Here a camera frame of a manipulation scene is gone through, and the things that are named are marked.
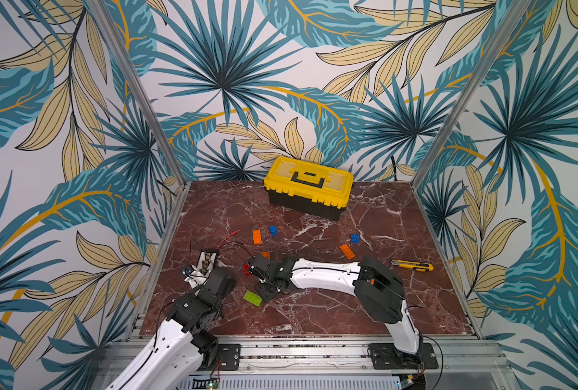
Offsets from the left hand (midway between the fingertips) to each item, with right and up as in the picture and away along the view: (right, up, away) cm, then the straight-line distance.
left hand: (218, 287), depth 79 cm
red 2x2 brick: (+11, +9, -10) cm, 17 cm away
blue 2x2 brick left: (+16, +17, +21) cm, 32 cm away
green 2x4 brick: (+11, -5, +5) cm, 13 cm away
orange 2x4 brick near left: (+14, +8, +15) cm, 22 cm away
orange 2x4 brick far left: (+10, +14, +22) cm, 28 cm away
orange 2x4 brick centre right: (+47, +9, +18) cm, 51 cm away
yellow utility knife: (+73, +4, +13) cm, 74 cm away
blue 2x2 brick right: (+50, +13, +21) cm, 56 cm away
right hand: (+14, -3, +7) cm, 16 cm away
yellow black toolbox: (+31, +34, +17) cm, 49 cm away
